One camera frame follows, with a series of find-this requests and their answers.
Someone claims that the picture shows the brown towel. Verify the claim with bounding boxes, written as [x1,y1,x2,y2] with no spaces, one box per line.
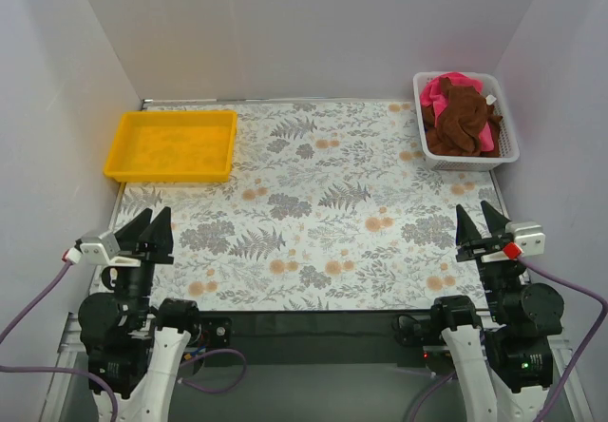
[421,75,504,158]

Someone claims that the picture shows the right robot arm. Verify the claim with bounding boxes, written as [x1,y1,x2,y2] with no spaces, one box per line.
[430,201,564,421]

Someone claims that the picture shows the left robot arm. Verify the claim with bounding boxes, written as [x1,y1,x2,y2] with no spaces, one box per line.
[76,207,200,421]

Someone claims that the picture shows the white plastic basket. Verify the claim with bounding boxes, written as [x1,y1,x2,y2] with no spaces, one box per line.
[422,72,520,171]

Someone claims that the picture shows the yellow plastic tray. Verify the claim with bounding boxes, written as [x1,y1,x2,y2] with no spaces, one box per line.
[104,110,238,182]

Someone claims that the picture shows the floral table mat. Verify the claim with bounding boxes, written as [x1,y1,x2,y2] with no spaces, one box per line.
[112,102,502,311]

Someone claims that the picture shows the pink towel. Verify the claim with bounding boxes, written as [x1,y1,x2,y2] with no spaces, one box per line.
[419,71,496,152]

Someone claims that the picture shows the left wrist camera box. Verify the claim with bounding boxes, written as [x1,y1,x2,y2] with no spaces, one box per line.
[62,231,120,265]

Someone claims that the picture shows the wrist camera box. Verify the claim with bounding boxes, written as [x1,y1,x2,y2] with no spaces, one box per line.
[505,221,546,257]
[62,231,120,265]

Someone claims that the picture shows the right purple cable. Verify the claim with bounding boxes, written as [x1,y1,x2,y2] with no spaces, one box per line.
[403,256,608,422]

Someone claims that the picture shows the purple cable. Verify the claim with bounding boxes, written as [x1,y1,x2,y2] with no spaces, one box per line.
[0,259,248,422]
[403,256,608,422]

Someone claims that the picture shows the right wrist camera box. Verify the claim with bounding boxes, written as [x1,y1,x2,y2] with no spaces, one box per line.
[505,221,546,257]

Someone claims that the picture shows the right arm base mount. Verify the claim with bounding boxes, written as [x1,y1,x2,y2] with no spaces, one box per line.
[392,313,445,347]

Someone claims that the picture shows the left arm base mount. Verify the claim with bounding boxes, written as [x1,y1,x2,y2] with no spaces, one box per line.
[187,316,232,350]

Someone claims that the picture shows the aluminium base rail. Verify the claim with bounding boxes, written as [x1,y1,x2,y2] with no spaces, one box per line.
[37,312,595,422]

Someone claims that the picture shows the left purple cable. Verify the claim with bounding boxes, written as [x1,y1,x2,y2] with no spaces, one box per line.
[0,259,248,422]

